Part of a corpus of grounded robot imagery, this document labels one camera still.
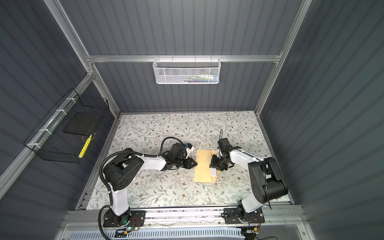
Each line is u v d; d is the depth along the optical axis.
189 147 0.87
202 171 0.89
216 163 0.81
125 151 0.55
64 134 0.72
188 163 0.82
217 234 0.77
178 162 0.80
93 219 0.75
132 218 0.72
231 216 0.73
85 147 0.68
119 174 0.50
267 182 0.46
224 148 0.74
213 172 0.86
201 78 0.92
